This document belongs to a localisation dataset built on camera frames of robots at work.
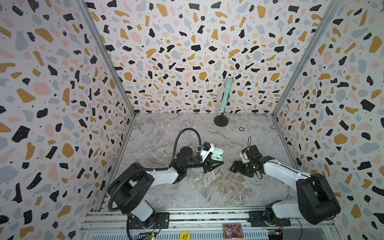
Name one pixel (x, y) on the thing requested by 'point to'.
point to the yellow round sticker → (185, 235)
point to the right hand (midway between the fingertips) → (235, 168)
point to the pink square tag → (233, 231)
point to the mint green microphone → (228, 81)
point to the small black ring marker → (241, 129)
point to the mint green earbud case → (217, 152)
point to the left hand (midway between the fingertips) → (223, 159)
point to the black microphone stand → (221, 120)
